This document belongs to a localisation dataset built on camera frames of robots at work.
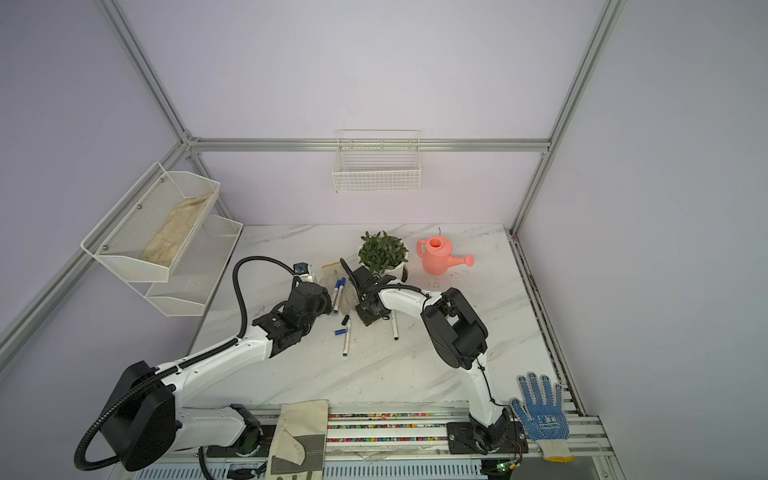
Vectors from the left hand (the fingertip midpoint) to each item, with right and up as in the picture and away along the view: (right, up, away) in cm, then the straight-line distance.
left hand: (320, 290), depth 85 cm
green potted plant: (+18, +10, +7) cm, 22 cm away
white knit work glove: (-2, +3, +20) cm, 20 cm away
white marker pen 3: (+21, -11, +9) cm, 26 cm away
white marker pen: (+2, 0, +18) cm, 18 cm away
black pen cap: (+5, -11, +11) cm, 16 cm away
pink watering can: (+35, +11, +16) cm, 40 cm away
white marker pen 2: (+7, -16, +6) cm, 18 cm away
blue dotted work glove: (+61, -33, -8) cm, 70 cm away
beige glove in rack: (-38, +13, -9) cm, 41 cm away
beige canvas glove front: (-2, -37, -14) cm, 40 cm away
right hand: (+13, -9, +12) cm, 20 cm away
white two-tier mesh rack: (-42, +1, +6) cm, 42 cm away
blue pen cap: (+4, -14, +8) cm, 17 cm away
